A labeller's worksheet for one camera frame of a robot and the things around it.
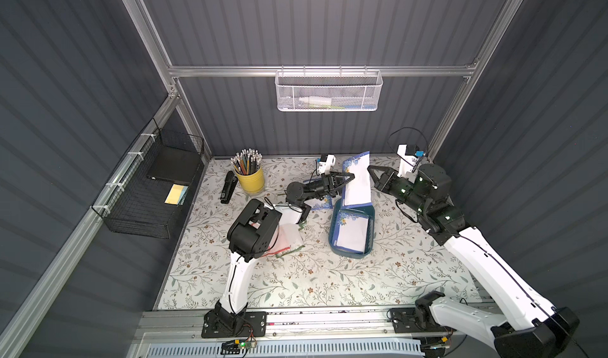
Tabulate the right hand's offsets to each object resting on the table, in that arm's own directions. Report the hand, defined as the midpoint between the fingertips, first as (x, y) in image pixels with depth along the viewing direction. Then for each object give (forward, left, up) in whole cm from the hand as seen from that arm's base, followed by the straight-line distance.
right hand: (369, 169), depth 67 cm
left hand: (-1, +3, -7) cm, 7 cm away
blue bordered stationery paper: (+12, +11, -36) cm, 39 cm away
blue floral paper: (-1, +2, -8) cm, 9 cm away
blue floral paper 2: (-2, +1, -36) cm, 36 cm away
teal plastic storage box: (+7, -7, -33) cm, 35 cm away
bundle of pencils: (+23, +44, -21) cm, 54 cm away
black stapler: (+22, +55, -35) cm, 69 cm away
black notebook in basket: (+9, +63, -8) cm, 64 cm away
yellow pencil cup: (+17, +43, -29) cm, 54 cm away
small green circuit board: (-40, +40, -37) cm, 67 cm away
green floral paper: (-5, +23, -35) cm, 43 cm away
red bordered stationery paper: (-6, +29, -36) cm, 46 cm away
